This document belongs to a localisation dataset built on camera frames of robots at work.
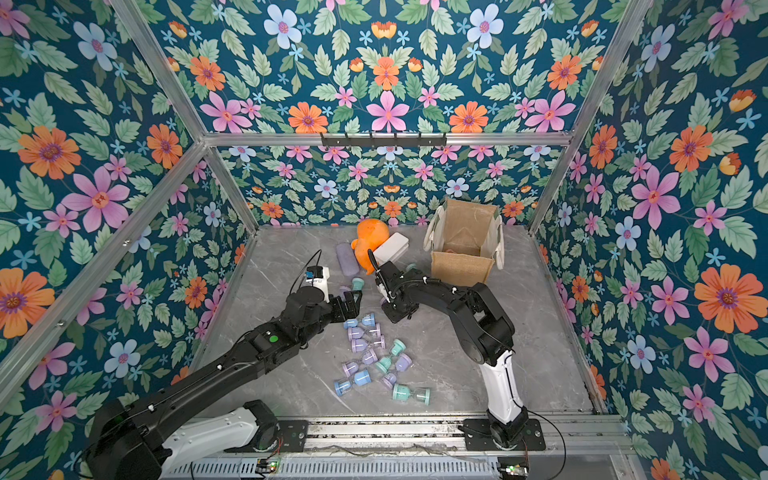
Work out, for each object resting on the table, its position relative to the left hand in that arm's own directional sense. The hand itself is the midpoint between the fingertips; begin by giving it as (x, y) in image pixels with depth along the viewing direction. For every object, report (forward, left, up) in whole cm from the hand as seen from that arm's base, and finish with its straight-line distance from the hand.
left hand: (354, 294), depth 78 cm
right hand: (+6, -13, -19) cm, 24 cm away
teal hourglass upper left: (+15, +2, -17) cm, 23 cm away
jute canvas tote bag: (+31, -39, -16) cm, 52 cm away
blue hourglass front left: (-16, 0, -17) cm, 23 cm away
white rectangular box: (+28, -11, -16) cm, 34 cm away
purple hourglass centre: (-13, +3, -17) cm, 22 cm away
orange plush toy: (+33, -3, -12) cm, 36 cm away
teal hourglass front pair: (-21, -11, -17) cm, 29 cm away
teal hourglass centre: (-13, -6, -17) cm, 22 cm away
